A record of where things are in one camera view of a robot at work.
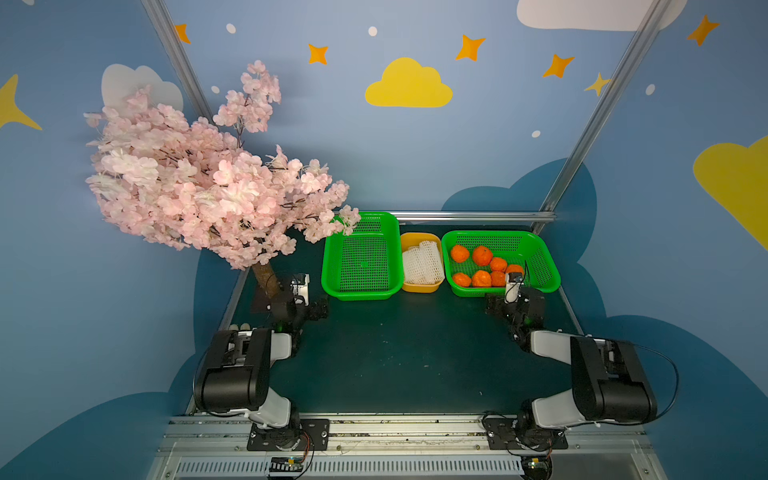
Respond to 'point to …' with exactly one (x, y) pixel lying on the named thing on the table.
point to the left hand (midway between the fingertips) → (315, 290)
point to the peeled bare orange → (482, 255)
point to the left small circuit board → (286, 464)
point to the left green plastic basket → (367, 264)
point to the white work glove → (244, 327)
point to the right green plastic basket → (517, 247)
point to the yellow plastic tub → (414, 239)
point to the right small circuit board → (536, 467)
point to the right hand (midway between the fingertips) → (506, 291)
